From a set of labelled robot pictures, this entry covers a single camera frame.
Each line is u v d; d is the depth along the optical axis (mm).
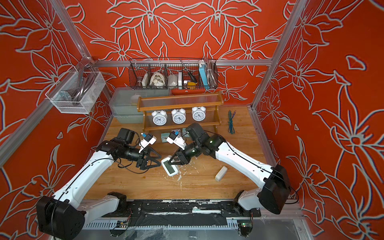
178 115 856
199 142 570
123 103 1016
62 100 703
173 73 964
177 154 608
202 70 831
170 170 654
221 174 799
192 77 949
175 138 621
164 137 927
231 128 1054
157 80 901
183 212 727
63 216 371
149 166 619
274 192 386
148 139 632
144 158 610
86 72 794
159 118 856
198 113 876
